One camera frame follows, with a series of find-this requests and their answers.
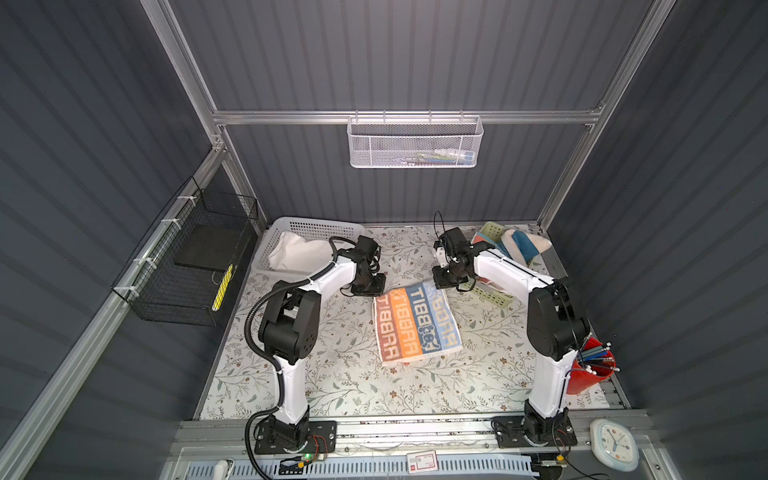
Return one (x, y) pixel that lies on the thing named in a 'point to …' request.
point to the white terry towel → (291, 253)
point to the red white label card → (422, 462)
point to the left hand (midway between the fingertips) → (380, 292)
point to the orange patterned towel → (415, 322)
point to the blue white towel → (523, 247)
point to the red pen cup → (594, 363)
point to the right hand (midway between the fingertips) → (441, 283)
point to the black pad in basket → (210, 245)
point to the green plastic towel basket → (495, 230)
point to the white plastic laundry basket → (308, 229)
